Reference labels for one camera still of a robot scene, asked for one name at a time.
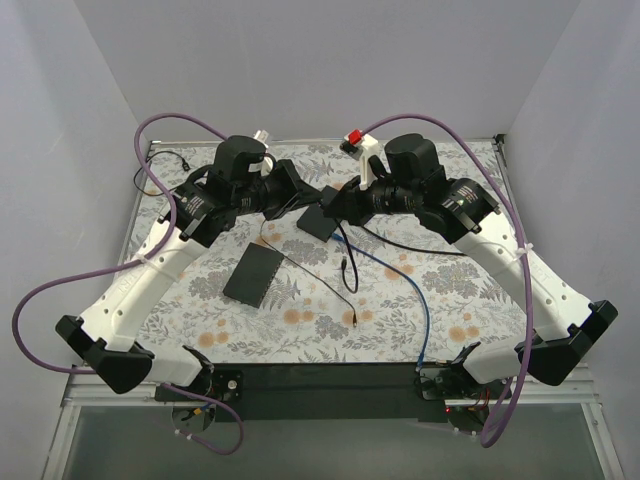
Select black network switch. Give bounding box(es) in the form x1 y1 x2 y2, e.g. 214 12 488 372
296 186 338 243
223 243 284 308

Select blue ethernet cable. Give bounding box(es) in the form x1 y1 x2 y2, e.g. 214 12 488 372
332 232 434 369

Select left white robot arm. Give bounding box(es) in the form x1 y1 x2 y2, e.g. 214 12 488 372
56 135 322 394

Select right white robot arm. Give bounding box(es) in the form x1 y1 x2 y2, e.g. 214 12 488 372
324 130 618 386

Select floral patterned table mat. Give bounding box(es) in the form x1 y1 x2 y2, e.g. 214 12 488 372
102 141 561 365

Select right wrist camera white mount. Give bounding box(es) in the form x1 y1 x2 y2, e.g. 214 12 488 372
340 129 383 190

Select thin black adapter cable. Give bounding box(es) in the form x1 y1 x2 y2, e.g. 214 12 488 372
259 219 359 329

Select thin black power input cord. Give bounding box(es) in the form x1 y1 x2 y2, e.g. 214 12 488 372
132 151 191 198

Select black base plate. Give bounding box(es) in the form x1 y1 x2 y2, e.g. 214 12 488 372
154 361 505 423

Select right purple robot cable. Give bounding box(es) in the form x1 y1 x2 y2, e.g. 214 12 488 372
362 114 535 449

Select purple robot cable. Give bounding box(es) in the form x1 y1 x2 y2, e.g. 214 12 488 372
10 113 246 455
362 114 535 449

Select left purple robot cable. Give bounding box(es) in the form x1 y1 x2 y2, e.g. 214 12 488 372
10 113 246 455

